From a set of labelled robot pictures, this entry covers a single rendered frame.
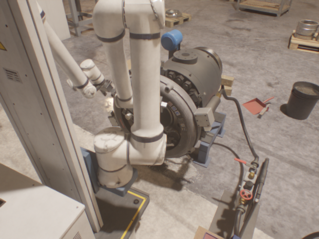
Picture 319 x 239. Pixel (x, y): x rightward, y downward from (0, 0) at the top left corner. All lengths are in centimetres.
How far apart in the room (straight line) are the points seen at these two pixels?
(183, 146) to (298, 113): 178
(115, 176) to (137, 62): 59
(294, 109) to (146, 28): 253
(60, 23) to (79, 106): 267
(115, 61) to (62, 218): 69
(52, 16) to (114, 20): 450
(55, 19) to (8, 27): 455
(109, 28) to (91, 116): 211
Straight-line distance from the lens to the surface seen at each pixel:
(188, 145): 173
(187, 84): 185
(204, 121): 157
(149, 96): 95
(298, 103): 311
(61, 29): 549
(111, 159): 112
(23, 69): 92
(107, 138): 110
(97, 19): 93
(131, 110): 173
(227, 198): 213
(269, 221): 214
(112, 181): 123
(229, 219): 203
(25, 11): 79
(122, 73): 112
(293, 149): 279
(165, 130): 183
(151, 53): 90
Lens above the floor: 174
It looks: 39 degrees down
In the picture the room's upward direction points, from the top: straight up
